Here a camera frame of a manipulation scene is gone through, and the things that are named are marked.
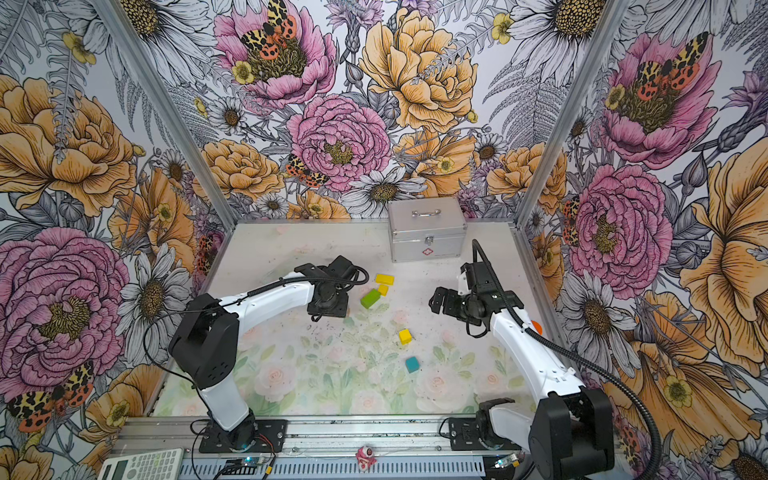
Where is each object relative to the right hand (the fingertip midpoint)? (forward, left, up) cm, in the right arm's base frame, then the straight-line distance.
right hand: (444, 315), depth 83 cm
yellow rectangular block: (+21, +16, -12) cm, 29 cm away
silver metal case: (+35, +2, -2) cm, 35 cm away
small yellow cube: (+16, +17, -11) cm, 26 cm away
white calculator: (-31, +68, -9) cm, 75 cm away
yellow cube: (-1, +11, -10) cm, 15 cm away
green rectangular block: (+13, +21, -11) cm, 27 cm away
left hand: (+4, +33, -5) cm, 33 cm away
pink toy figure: (-31, +21, -6) cm, 38 cm away
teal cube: (-9, +9, -12) cm, 17 cm away
